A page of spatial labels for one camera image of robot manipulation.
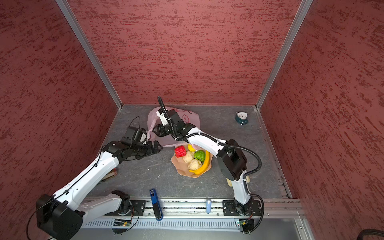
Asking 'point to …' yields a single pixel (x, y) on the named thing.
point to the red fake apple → (180, 151)
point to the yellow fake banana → (203, 167)
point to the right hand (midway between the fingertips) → (154, 132)
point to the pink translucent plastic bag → (153, 119)
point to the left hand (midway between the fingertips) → (155, 153)
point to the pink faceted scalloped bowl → (182, 167)
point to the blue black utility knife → (158, 214)
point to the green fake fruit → (200, 154)
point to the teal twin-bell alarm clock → (241, 118)
